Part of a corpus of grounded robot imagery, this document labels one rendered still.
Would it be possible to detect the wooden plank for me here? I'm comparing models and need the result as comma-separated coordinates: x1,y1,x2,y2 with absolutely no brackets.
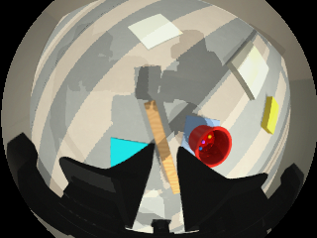
144,100,179,194

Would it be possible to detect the red cup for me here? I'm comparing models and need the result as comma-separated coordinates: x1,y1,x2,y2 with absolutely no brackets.
189,124,233,168

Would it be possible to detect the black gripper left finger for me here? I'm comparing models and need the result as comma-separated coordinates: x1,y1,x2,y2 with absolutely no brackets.
58,143,155,229

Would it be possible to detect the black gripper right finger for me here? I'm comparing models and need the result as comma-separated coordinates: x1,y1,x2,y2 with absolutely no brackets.
177,146,268,233

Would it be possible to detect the yellow flat block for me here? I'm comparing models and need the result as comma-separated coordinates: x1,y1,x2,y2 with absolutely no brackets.
262,96,278,135

